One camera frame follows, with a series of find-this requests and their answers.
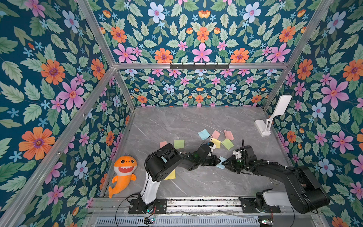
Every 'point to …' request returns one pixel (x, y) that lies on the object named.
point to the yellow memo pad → (172, 175)
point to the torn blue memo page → (204, 134)
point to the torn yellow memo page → (216, 142)
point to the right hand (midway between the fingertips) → (224, 162)
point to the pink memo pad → (162, 144)
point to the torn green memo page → (227, 144)
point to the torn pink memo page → (215, 135)
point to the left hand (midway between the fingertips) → (222, 161)
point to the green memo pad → (178, 144)
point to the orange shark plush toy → (124, 167)
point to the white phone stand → (263, 127)
